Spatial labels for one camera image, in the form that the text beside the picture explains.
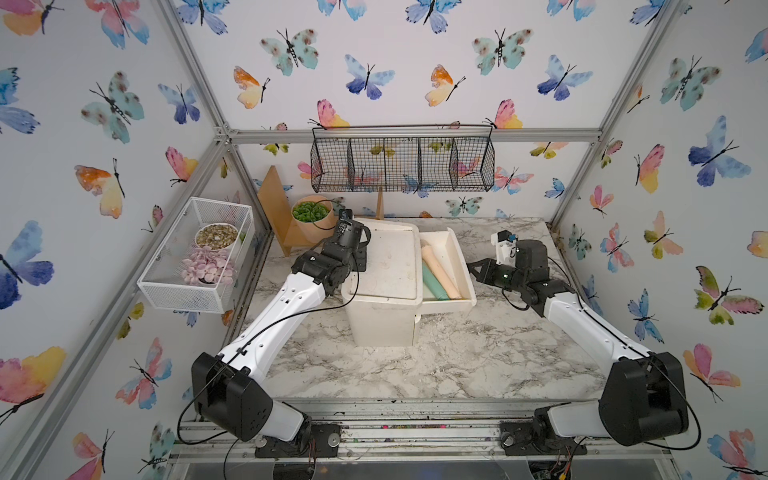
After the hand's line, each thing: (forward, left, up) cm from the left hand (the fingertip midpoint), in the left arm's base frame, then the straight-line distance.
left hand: (353, 247), depth 80 cm
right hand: (-2, -33, -6) cm, 34 cm away
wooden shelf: (+28, +30, -9) cm, 42 cm away
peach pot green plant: (+21, +19, -6) cm, 29 cm away
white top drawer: (+2, -28, -6) cm, 28 cm away
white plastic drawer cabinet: (-12, -10, -3) cm, 16 cm away
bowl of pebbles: (-3, +31, +9) cm, 32 cm away
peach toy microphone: (+3, -21, -7) cm, 23 cm away
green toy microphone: (-6, -21, -8) cm, 23 cm away
